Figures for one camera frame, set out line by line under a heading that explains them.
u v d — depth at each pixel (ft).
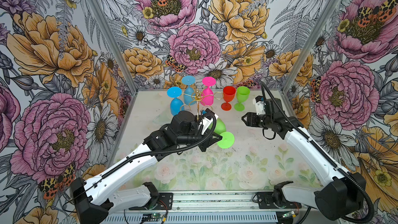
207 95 2.61
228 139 2.09
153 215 2.33
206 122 1.82
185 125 1.63
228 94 3.25
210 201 2.50
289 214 2.34
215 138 2.06
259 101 2.36
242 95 3.26
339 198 1.27
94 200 1.25
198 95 2.55
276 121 1.94
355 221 1.32
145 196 1.97
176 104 2.73
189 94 2.62
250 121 2.34
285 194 2.06
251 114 2.35
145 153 1.44
